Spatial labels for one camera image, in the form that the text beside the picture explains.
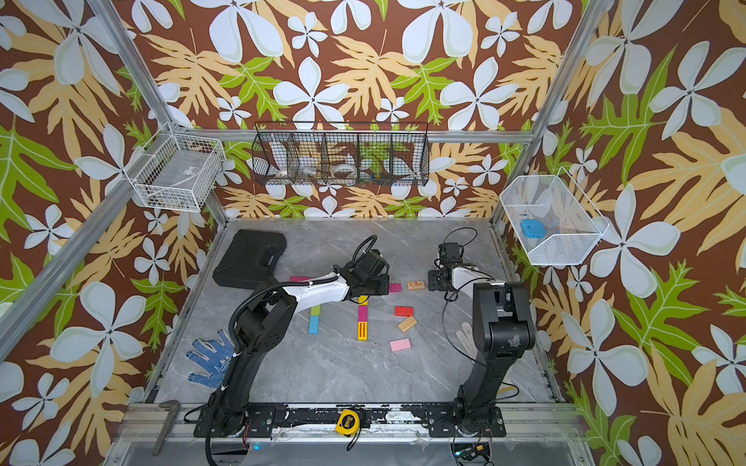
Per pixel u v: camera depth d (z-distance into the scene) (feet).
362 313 3.13
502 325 1.64
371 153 3.17
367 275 2.54
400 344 2.86
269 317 1.81
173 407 2.49
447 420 2.41
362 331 2.91
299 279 2.02
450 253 2.64
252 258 3.32
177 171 2.82
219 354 2.83
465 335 2.92
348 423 2.36
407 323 2.98
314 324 2.97
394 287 3.22
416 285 3.24
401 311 3.11
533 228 2.69
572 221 2.51
